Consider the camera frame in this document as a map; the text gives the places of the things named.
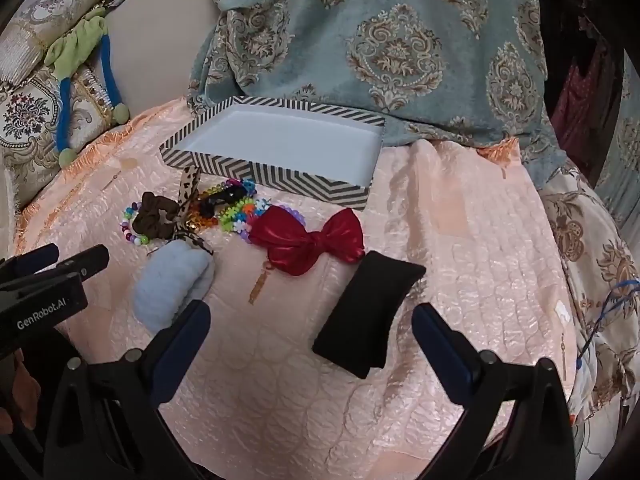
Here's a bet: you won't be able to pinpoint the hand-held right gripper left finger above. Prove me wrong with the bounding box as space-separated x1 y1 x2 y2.
44 299 213 480

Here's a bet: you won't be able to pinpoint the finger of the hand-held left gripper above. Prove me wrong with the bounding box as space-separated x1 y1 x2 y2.
0 247 62 281
0 244 110 293

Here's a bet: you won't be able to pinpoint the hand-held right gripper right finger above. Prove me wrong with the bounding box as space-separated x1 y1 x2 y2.
411 304 575 480

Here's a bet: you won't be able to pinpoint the pastel multicolour bead bracelet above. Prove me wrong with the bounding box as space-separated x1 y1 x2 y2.
120 202 151 247

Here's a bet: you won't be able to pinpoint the light blue fluffy scrunchie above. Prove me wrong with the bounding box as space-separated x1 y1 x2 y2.
132 242 216 333

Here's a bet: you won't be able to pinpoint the brown scrunchie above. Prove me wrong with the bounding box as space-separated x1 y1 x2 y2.
132 191 183 241

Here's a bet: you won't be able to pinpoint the black cushion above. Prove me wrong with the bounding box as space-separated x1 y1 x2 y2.
312 251 427 380

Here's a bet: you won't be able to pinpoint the multicolour crystal bead bracelet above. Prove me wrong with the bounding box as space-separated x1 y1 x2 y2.
184 178 253 233

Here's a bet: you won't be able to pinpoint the green bead bracelet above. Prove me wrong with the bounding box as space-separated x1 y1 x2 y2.
219 204 261 233

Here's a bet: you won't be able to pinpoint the leopard print ribbon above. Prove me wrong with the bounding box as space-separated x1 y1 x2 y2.
172 165 213 256

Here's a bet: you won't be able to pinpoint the black scrunchie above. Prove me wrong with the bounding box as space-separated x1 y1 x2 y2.
200 185 256 216

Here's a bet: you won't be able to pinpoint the red bow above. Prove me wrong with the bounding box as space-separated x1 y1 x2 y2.
248 206 366 277

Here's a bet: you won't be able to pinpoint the striped cardboard box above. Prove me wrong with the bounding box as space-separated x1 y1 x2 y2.
159 95 387 211

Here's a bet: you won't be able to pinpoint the person's left hand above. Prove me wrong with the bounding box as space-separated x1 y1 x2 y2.
0 349 42 436

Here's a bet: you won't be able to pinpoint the pink quilted bedspread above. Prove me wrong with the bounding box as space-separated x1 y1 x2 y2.
15 97 576 480

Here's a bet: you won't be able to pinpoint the gold floral embroidered pillow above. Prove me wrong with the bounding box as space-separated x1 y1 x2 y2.
0 0 118 83
0 67 126 196

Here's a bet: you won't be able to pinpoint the cream floral bedsheet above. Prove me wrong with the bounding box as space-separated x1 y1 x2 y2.
537 155 640 436

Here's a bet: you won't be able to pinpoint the green and blue plush toy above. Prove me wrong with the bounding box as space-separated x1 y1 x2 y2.
44 7 132 170

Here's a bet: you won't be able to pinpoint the beige headboard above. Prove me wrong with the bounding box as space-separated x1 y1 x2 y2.
100 0 223 118

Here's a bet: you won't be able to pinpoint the pale blue patterned curtain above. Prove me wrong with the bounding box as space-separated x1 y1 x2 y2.
595 55 640 231

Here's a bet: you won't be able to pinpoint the dark hanging clothes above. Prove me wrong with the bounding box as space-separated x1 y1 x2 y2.
550 35 621 161

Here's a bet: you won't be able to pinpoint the blue patterned blanket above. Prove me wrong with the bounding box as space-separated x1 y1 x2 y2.
187 0 571 186

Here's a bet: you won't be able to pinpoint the blue cable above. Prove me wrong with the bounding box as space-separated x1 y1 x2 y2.
575 279 640 371

